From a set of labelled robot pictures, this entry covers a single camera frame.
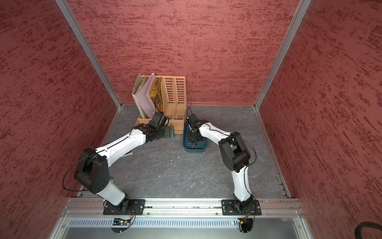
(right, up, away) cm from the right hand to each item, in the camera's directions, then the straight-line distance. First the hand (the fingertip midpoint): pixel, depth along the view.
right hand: (193, 140), depth 97 cm
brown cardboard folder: (-35, +37, -4) cm, 51 cm away
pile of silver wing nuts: (-1, -4, 0) cm, 4 cm away
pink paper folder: (-32, +29, -8) cm, 44 cm away
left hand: (-17, +6, -8) cm, 20 cm away
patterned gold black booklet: (-26, +31, +3) cm, 41 cm away
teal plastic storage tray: (+4, -3, -2) cm, 6 cm away
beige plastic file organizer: (-15, +37, +13) cm, 42 cm away
